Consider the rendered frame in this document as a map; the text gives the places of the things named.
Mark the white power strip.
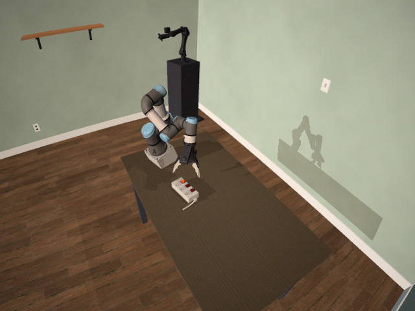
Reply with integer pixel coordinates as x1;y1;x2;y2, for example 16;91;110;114
172;178;198;210

